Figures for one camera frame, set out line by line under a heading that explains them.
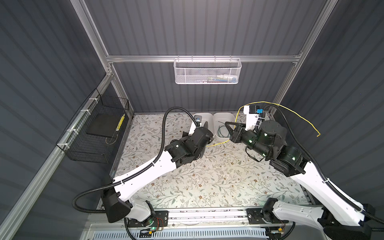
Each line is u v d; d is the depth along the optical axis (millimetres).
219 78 915
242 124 527
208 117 1132
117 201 379
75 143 644
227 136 582
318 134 484
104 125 745
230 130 580
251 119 516
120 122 785
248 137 508
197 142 501
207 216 755
